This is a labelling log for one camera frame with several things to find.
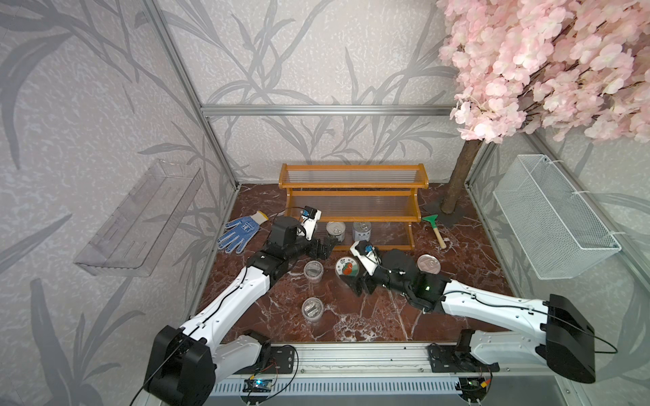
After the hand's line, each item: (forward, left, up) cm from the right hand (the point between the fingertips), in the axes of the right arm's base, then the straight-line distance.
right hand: (349, 264), depth 75 cm
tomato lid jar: (+4, +1, -9) cm, 10 cm away
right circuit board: (-28, -37, -22) cm, 51 cm away
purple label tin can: (+18, -5, -9) cm, 21 cm away
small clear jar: (-9, +12, -12) cm, 19 cm away
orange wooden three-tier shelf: (+40, -12, -19) cm, 46 cm away
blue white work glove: (+24, +44, -18) cm, 53 cm away
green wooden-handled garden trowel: (+28, -36, -15) cm, 48 cm away
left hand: (+9, +7, +2) cm, 12 cm away
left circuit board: (-28, +26, -17) cm, 42 cm away
